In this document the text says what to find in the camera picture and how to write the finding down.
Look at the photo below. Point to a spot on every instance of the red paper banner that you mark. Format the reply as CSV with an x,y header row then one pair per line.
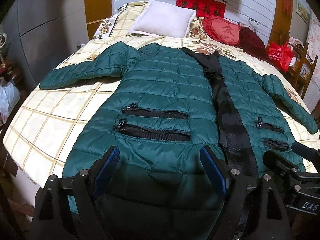
x,y
204,7

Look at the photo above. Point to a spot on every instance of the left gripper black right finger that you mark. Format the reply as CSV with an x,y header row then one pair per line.
x,y
253,207

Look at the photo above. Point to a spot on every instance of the red shopping bag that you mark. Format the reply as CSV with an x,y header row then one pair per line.
x,y
280,56

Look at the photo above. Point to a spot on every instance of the green quilted down jacket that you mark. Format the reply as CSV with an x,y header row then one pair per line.
x,y
171,102

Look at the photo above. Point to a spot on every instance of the wooden chair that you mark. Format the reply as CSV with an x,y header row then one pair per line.
x,y
300,72

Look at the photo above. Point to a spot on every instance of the dark red velvet cushion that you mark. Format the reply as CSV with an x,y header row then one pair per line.
x,y
252,44

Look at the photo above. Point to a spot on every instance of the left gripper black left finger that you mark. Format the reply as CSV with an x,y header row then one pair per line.
x,y
65,207

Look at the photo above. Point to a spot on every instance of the white plastic bag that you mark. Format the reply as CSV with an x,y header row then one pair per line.
x,y
9,97

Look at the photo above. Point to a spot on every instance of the red heart-shaped cushion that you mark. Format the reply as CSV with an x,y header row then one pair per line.
x,y
221,30

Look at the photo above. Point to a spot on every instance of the white square pillow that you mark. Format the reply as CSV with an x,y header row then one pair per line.
x,y
163,19

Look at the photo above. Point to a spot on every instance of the floral plaid bed quilt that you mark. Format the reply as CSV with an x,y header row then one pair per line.
x,y
46,126

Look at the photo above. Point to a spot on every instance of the floral patterned curtain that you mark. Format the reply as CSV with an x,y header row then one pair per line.
x,y
313,37

